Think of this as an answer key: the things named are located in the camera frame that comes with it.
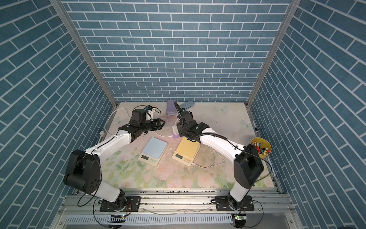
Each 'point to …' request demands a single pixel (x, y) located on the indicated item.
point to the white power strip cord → (129, 110)
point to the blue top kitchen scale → (152, 152)
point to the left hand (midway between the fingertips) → (165, 122)
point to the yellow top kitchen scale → (186, 151)
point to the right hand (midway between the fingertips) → (183, 126)
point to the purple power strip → (176, 136)
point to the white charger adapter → (175, 130)
